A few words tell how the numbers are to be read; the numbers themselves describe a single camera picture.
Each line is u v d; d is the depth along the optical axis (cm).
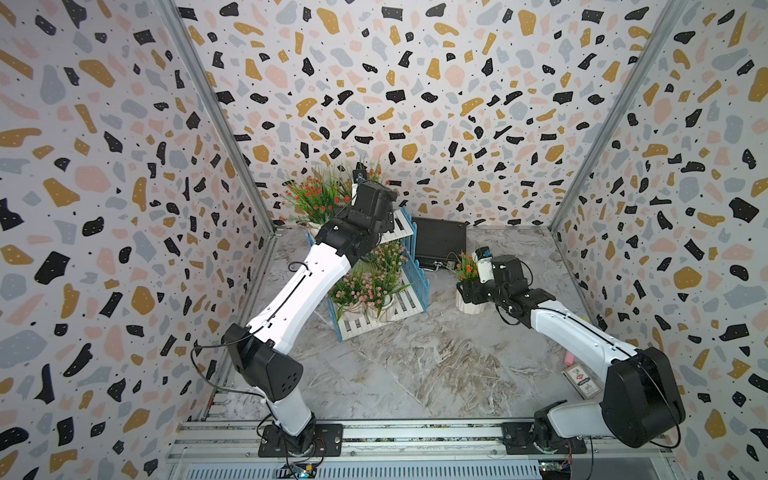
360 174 62
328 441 73
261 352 41
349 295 83
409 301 98
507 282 66
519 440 73
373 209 54
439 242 118
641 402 42
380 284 85
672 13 71
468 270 80
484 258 77
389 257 90
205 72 80
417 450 73
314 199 69
